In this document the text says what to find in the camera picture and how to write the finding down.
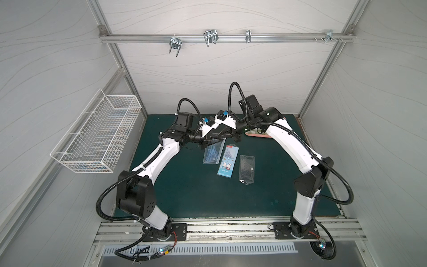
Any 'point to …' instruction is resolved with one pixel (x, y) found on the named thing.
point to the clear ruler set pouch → (212, 152)
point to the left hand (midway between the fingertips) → (221, 139)
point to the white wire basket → (102, 139)
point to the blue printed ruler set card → (227, 163)
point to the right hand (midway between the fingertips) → (219, 133)
